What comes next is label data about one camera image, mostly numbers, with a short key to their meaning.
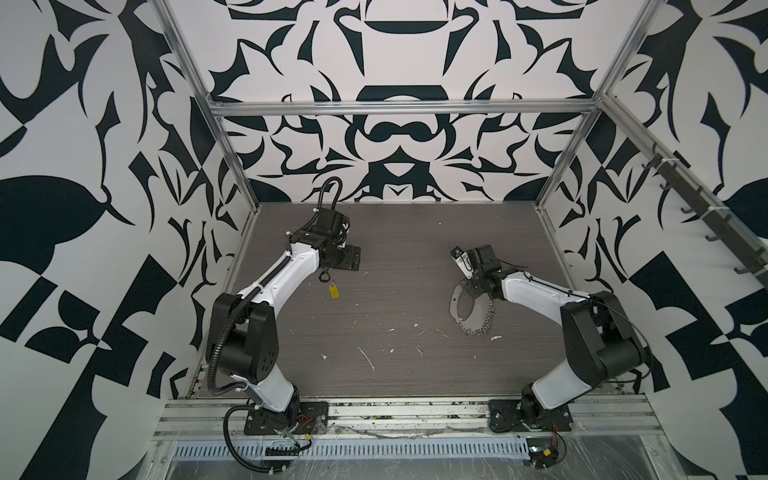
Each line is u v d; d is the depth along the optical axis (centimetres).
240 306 44
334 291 96
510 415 74
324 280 74
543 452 71
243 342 45
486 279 71
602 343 46
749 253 54
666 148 71
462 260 83
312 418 73
